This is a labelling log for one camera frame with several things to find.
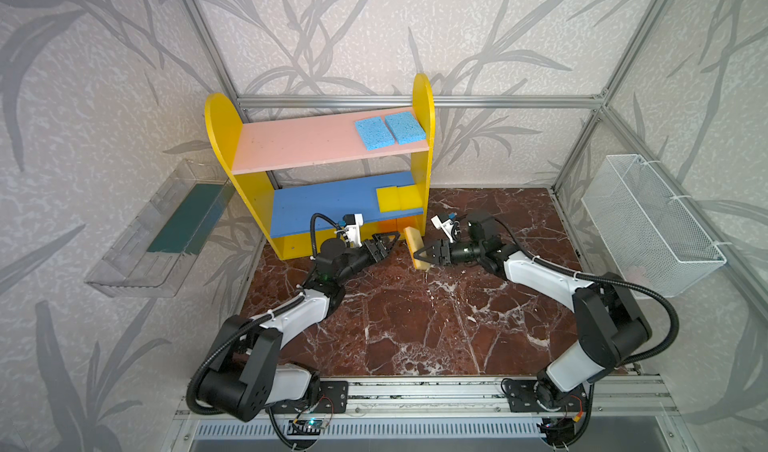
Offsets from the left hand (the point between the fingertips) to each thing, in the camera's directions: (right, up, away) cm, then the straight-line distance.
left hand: (398, 231), depth 79 cm
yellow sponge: (+3, +10, +17) cm, 20 cm away
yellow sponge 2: (-3, +9, +17) cm, 20 cm away
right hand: (+6, -5, +2) cm, 8 cm away
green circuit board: (-23, -48, -7) cm, 53 cm away
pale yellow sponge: (+4, -4, 0) cm, 6 cm away
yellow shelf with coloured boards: (-9, +24, +41) cm, 48 cm away
